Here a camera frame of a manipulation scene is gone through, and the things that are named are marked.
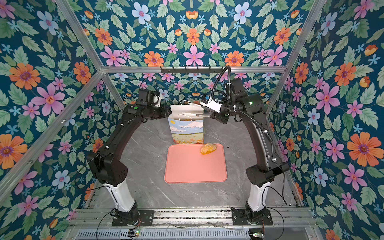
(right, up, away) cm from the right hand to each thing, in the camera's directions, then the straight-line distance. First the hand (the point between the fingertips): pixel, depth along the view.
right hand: (215, 108), depth 70 cm
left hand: (-24, +2, +11) cm, 26 cm away
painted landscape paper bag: (-16, -10, +18) cm, 26 cm away
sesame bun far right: (-3, -23, +24) cm, 33 cm away
